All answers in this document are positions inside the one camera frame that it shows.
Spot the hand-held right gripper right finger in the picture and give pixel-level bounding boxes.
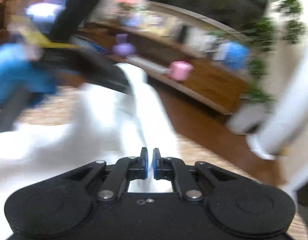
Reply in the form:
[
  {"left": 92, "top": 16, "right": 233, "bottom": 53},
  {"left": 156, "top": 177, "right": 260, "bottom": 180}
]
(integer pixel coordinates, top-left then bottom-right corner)
[{"left": 153, "top": 147, "right": 240, "bottom": 203}]

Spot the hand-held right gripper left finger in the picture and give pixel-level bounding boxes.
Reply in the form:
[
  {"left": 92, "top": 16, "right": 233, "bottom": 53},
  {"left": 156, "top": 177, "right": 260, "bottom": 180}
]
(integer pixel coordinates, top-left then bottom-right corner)
[{"left": 63, "top": 147, "right": 149, "bottom": 203}]

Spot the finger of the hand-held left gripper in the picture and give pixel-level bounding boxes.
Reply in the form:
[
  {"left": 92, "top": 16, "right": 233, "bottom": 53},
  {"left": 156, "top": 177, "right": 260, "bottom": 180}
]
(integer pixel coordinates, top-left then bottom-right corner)
[{"left": 93, "top": 59, "right": 133, "bottom": 96}]

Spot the white hoodie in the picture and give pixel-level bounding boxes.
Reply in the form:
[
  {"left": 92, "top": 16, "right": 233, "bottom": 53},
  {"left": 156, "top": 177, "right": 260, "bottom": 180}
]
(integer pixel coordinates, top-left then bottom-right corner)
[{"left": 0, "top": 62, "right": 180, "bottom": 240}]

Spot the person's left hand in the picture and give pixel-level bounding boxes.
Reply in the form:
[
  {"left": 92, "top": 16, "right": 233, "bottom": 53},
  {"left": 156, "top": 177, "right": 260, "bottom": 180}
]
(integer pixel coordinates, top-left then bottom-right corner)
[{"left": 0, "top": 44, "right": 57, "bottom": 108}]

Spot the purple kettlebell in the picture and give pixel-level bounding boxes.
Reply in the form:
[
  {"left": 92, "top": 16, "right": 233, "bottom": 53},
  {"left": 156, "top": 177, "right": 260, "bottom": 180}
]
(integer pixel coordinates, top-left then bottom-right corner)
[{"left": 111, "top": 34, "right": 136, "bottom": 57}]

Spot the long white box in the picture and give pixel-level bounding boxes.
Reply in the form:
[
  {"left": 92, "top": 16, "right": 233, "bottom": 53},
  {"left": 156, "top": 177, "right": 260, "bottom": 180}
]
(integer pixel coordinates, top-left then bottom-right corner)
[{"left": 126, "top": 55, "right": 170, "bottom": 75}]

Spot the pink box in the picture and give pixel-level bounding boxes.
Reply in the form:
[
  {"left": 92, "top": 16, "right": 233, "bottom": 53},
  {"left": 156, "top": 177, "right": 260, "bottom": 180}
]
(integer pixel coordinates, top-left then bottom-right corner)
[{"left": 169, "top": 60, "right": 194, "bottom": 81}]

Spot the black tablet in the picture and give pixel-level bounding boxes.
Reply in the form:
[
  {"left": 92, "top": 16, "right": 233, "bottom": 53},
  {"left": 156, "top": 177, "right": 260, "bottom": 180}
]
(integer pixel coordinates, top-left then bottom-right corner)
[{"left": 177, "top": 24, "right": 192, "bottom": 43}]

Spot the wooden television cabinet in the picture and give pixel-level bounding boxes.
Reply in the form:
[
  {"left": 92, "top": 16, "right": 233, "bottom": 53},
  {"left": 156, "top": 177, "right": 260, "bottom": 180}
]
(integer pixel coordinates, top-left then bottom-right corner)
[{"left": 76, "top": 21, "right": 249, "bottom": 115}]

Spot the blue bag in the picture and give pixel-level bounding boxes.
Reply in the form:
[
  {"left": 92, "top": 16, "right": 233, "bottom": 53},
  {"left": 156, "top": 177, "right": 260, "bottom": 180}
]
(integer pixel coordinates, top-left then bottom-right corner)
[{"left": 225, "top": 41, "right": 250, "bottom": 70}]

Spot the white tower air conditioner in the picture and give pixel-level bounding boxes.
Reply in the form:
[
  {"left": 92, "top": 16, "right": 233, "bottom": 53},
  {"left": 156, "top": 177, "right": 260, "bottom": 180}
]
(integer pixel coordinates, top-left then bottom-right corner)
[{"left": 246, "top": 12, "right": 308, "bottom": 160}]

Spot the tall green houseplant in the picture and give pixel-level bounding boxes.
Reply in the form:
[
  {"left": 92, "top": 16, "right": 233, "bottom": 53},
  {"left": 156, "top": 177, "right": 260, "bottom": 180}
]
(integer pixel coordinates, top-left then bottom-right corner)
[{"left": 206, "top": 0, "right": 308, "bottom": 103}]

